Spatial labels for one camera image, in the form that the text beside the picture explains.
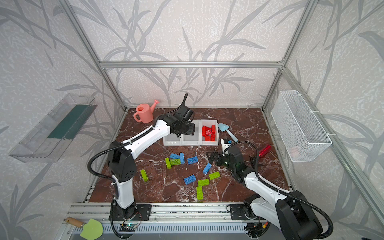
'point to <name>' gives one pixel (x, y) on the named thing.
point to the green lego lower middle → (202, 182)
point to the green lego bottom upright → (199, 191)
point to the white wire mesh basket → (301, 139)
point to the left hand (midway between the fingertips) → (192, 125)
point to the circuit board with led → (127, 227)
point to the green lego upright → (168, 164)
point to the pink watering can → (144, 112)
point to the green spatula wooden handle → (92, 230)
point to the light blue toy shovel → (223, 127)
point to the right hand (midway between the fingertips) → (212, 148)
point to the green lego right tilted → (214, 175)
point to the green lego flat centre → (176, 161)
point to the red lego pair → (213, 127)
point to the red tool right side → (264, 150)
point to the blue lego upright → (182, 157)
